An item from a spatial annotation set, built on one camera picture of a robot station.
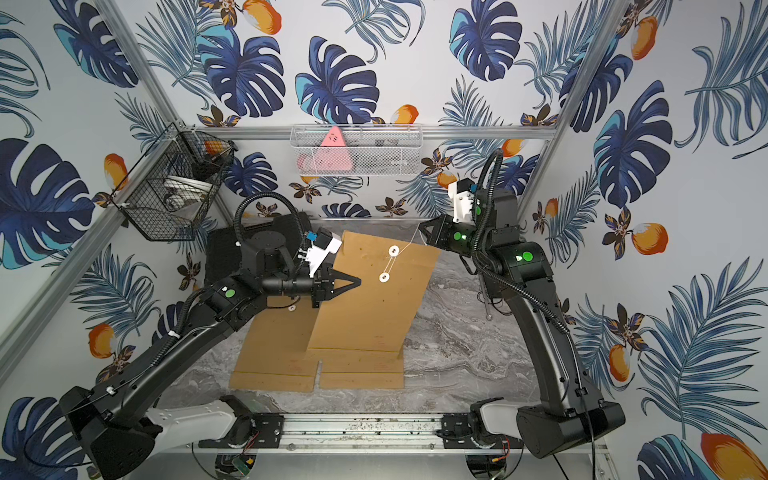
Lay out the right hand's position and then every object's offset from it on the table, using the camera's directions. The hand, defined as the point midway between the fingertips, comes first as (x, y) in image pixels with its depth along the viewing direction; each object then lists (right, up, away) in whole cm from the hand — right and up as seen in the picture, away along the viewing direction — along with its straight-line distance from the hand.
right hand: (420, 222), depth 66 cm
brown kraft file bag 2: (-14, -39, +19) cm, 46 cm away
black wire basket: (-70, +23, +24) cm, 78 cm away
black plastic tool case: (-64, -5, +37) cm, 74 cm away
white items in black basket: (-69, +12, +23) cm, 73 cm away
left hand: (-13, -12, -5) cm, 18 cm away
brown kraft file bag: (-39, -35, +16) cm, 55 cm away
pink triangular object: (-24, +23, +24) cm, 41 cm away
